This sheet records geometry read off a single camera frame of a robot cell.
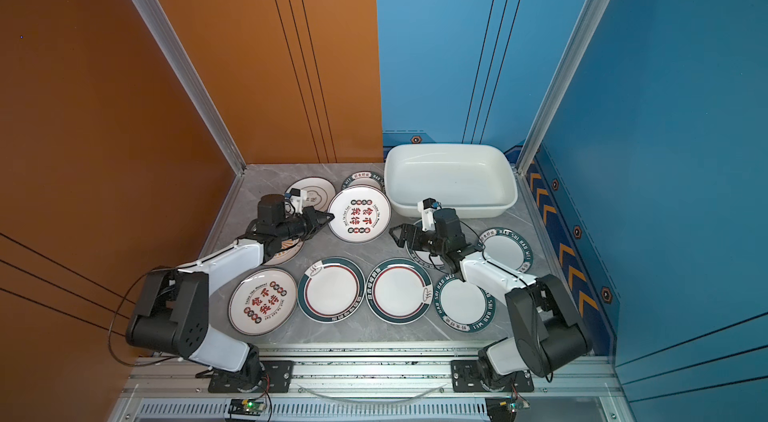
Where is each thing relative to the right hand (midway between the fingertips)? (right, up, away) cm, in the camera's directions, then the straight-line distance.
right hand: (398, 233), depth 87 cm
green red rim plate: (-20, -17, 0) cm, 26 cm away
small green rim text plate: (-13, +18, +29) cm, 37 cm away
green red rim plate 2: (0, -18, +2) cm, 18 cm away
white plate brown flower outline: (-29, +11, +24) cm, 39 cm away
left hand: (-19, +6, +1) cm, 20 cm away
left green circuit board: (-35, -39, -16) cm, 55 cm away
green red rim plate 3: (+8, -9, +6) cm, 13 cm away
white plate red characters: (-11, +6, +2) cm, 13 cm away
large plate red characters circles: (-39, -19, -1) cm, 44 cm away
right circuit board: (+25, -39, -17) cm, 49 cm away
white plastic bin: (+31, +17, +29) cm, 45 cm away
